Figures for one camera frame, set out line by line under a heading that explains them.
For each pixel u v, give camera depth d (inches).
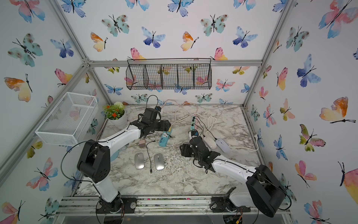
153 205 29.7
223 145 37.7
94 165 18.6
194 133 29.8
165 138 38.5
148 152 35.9
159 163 34.8
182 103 48.6
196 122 40.2
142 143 37.4
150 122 28.1
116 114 37.7
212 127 41.0
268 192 16.4
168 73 38.6
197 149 25.4
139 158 35.7
